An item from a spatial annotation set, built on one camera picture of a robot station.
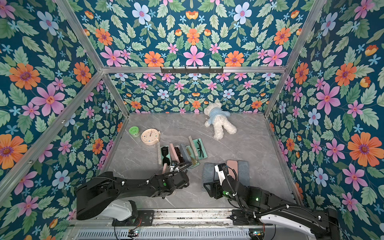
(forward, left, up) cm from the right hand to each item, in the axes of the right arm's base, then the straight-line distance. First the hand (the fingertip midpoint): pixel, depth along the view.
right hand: (208, 183), depth 72 cm
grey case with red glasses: (+11, -20, -11) cm, 25 cm away
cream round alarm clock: (+35, +42, -10) cm, 55 cm away
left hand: (+6, +15, -14) cm, 21 cm away
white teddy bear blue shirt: (+48, -6, -3) cm, 48 cm away
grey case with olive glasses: (+19, +13, -7) cm, 24 cm away
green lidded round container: (+38, +54, -8) cm, 66 cm away
